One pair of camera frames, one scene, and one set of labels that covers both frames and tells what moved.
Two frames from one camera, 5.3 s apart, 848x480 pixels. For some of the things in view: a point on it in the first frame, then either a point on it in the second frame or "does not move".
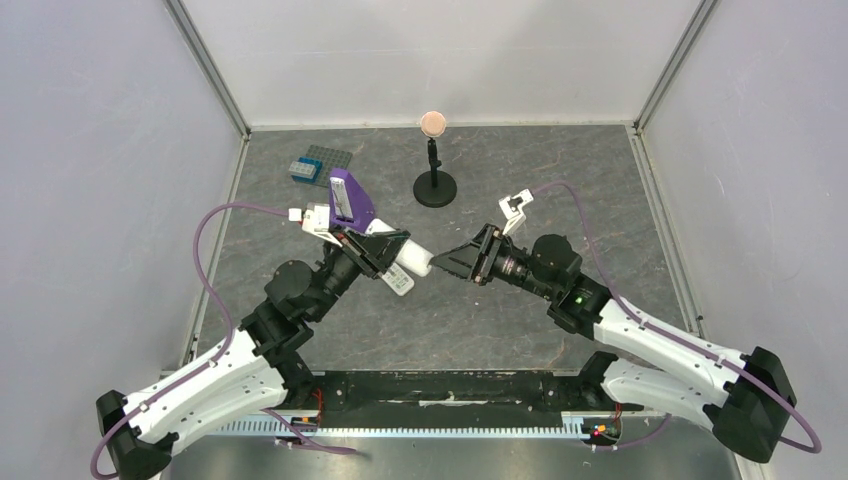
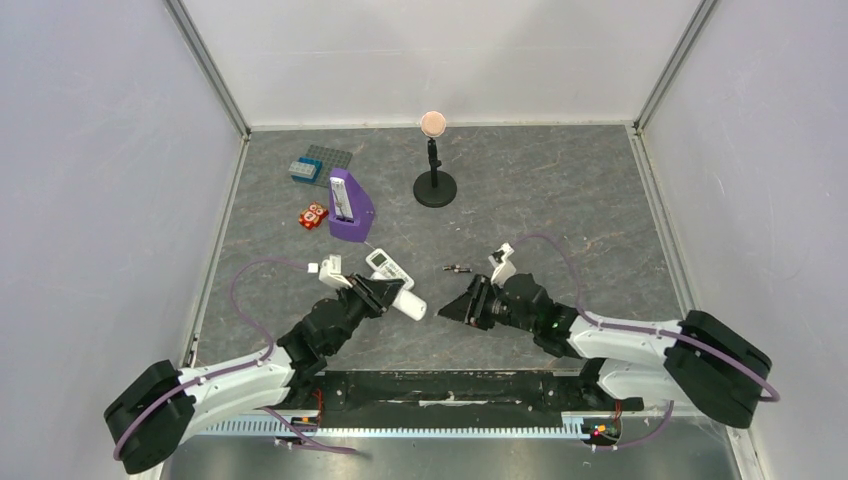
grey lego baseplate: [331, 158] does not move
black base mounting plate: [459, 392] does not move
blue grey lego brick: [304, 169] does not move
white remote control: [412, 258] → [410, 303]
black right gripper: [486, 256] → [478, 302]
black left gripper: [373, 252] → [378, 294]
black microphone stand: [434, 188] does not move
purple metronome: [348, 205] does not move
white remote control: [397, 279] does not move
